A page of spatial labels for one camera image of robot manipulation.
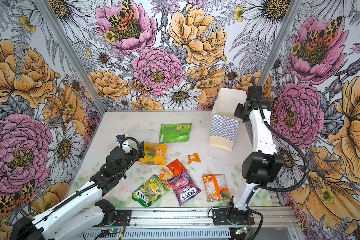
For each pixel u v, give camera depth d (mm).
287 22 764
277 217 761
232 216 685
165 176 870
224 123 839
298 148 426
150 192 788
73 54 890
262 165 472
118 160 590
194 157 940
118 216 737
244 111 686
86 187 518
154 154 897
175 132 1060
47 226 416
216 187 808
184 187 811
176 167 894
